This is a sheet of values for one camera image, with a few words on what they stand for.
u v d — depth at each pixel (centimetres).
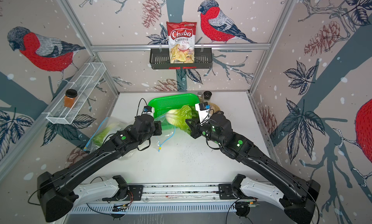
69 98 66
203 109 55
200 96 107
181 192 76
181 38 85
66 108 71
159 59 95
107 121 107
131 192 73
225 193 73
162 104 107
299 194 38
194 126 55
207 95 104
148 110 66
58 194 38
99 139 84
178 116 67
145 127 55
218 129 47
